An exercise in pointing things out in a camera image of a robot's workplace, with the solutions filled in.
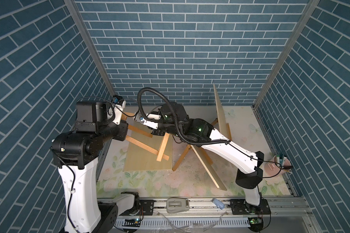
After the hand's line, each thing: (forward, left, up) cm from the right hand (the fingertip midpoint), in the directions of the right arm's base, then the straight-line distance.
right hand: (149, 115), depth 60 cm
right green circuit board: (-29, -54, -45) cm, 75 cm away
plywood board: (-5, -31, -38) cm, 49 cm away
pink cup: (-1, -70, -36) cm, 79 cm away
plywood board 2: (+12, -33, -11) cm, 36 cm away
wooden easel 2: (+26, -45, -39) cm, 65 cm away
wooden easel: (-14, -6, -7) cm, 16 cm away
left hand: (-5, +8, +1) cm, 9 cm away
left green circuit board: (-34, +8, -45) cm, 56 cm away
